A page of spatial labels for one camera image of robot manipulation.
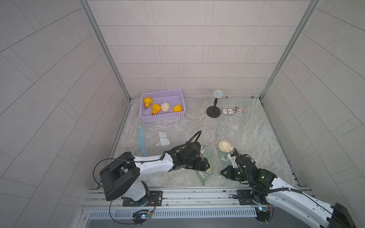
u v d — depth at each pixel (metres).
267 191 0.55
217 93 0.88
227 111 1.06
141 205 0.67
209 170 0.75
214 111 1.06
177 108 1.04
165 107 1.04
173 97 1.16
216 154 0.89
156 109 1.05
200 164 0.69
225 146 0.83
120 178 0.41
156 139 0.94
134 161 0.45
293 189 0.51
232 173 0.69
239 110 1.08
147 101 1.08
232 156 0.75
